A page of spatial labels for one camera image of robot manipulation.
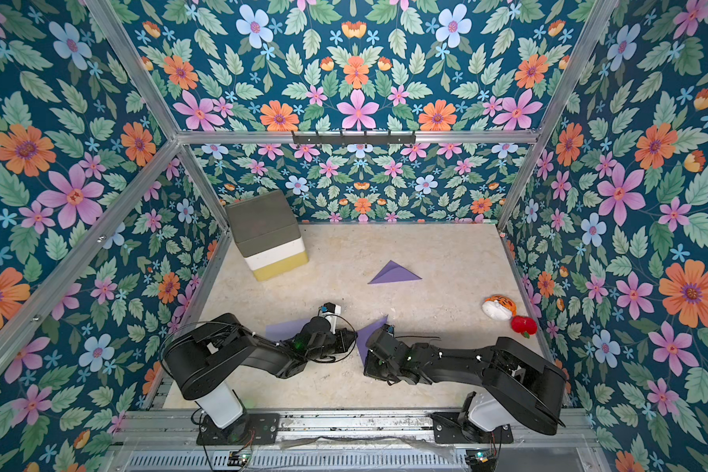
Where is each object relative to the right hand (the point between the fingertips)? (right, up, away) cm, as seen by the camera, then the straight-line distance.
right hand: (363, 371), depth 82 cm
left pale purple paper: (-26, +8, +12) cm, 30 cm away
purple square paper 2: (-1, +8, +9) cm, 12 cm away
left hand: (-1, +7, +7) cm, 10 cm away
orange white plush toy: (+42, +17, +6) cm, 45 cm away
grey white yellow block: (-29, +39, +5) cm, 49 cm away
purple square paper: (+10, +27, +15) cm, 32 cm away
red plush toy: (+50, +11, +7) cm, 52 cm away
